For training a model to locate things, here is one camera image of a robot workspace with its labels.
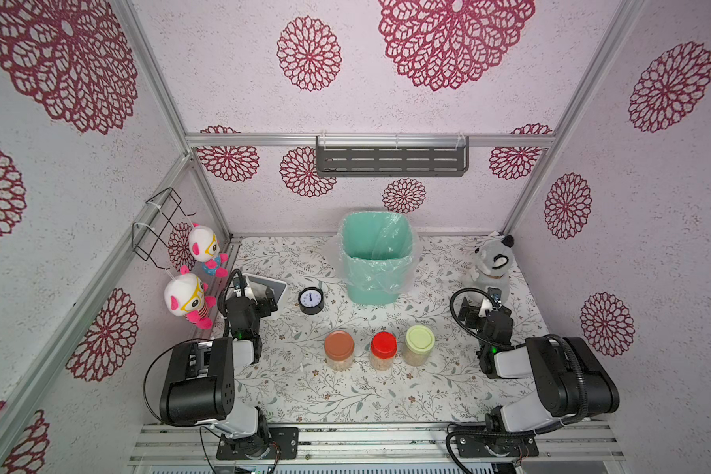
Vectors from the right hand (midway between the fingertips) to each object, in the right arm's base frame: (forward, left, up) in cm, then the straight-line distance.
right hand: (482, 297), depth 92 cm
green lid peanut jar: (-17, +22, +5) cm, 28 cm away
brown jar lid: (-18, +43, +3) cm, 47 cm away
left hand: (0, +71, +2) cm, 71 cm away
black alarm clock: (+1, +54, -4) cm, 54 cm away
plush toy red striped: (-9, +85, +13) cm, 86 cm away
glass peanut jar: (-21, +43, -4) cm, 48 cm away
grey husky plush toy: (+5, -2, +10) cm, 11 cm away
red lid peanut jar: (-18, +31, +3) cm, 36 cm away
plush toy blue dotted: (+10, +87, +11) cm, 89 cm away
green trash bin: (+15, +33, +6) cm, 37 cm away
